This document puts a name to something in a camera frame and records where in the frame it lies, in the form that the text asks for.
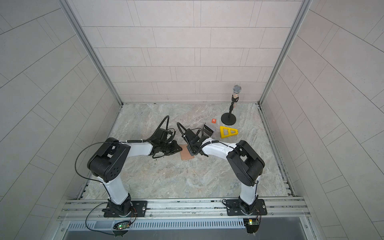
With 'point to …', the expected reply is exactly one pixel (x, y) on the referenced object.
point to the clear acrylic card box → (208, 130)
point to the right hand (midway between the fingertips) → (194, 147)
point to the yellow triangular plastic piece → (229, 129)
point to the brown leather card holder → (185, 154)
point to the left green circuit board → (123, 226)
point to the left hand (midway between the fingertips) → (185, 147)
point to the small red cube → (213, 120)
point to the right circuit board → (252, 225)
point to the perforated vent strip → (227, 224)
